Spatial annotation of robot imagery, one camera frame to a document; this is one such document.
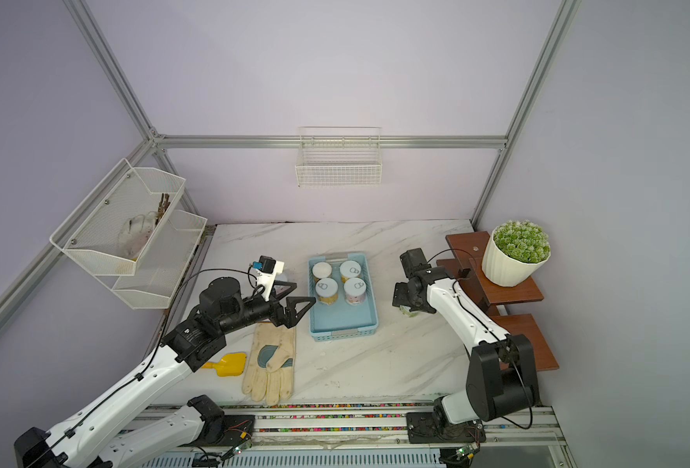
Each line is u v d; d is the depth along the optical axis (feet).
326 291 3.10
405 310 2.71
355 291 3.13
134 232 2.56
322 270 3.23
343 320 3.15
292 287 2.35
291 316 1.97
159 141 3.04
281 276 2.03
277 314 1.97
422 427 2.40
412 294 2.43
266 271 1.95
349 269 3.29
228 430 2.38
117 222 2.56
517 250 2.18
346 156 3.23
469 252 2.39
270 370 2.69
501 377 1.39
